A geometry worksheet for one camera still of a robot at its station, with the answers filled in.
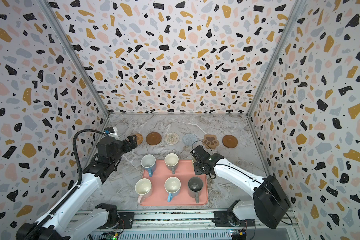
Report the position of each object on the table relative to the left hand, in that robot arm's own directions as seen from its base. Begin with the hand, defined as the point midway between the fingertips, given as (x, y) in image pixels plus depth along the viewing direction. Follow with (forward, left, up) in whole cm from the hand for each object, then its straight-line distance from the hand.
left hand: (130, 135), depth 78 cm
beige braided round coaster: (+14, -19, -24) cm, 34 cm away
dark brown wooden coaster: (+15, -6, -24) cm, 29 cm away
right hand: (-10, -37, -15) cm, 41 cm away
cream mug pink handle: (-21, -6, -19) cm, 29 cm away
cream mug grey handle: (-5, -20, -20) cm, 29 cm away
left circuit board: (-41, +6, -23) cm, 48 cm away
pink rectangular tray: (-20, -28, -23) cm, 41 cm away
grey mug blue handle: (-6, -7, -18) cm, 21 cm away
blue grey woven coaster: (+14, -32, -24) cm, 42 cm away
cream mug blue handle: (-19, -22, -22) cm, 36 cm away
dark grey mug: (-21, -34, -21) cm, 45 cm away
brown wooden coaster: (+12, -61, -24) cm, 67 cm away
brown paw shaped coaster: (+12, -47, -24) cm, 54 cm away
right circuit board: (-42, -56, -24) cm, 74 cm away
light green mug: (-15, -33, +1) cm, 36 cm away
